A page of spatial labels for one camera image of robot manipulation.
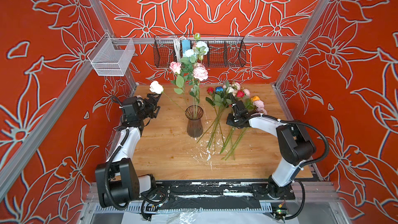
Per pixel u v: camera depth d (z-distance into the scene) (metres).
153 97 0.73
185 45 0.88
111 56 0.93
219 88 1.10
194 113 0.82
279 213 0.68
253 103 1.04
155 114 0.79
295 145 0.48
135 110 0.64
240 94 1.01
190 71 0.72
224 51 0.99
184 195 0.73
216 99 1.07
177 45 0.88
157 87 0.63
